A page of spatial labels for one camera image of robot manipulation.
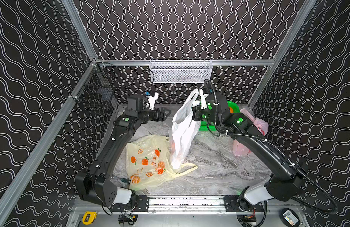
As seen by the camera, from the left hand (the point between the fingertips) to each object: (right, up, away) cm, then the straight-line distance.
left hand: (170, 110), depth 72 cm
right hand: (+11, +1, -3) cm, 11 cm away
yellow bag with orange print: (-14, -32, +16) cm, 38 cm away
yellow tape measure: (-40, -53, -3) cm, 66 cm away
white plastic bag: (+7, -10, 0) cm, 13 cm away
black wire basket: (-52, +17, +29) cm, 62 cm away
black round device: (+59, -53, -2) cm, 80 cm away
